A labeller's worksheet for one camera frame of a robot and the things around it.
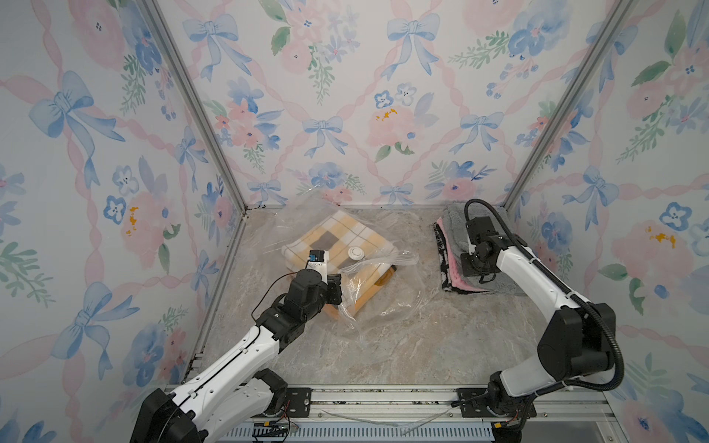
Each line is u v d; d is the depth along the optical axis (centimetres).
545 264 99
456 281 91
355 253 88
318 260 68
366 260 82
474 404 73
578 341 44
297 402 74
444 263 100
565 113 88
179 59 77
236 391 58
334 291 69
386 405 75
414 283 99
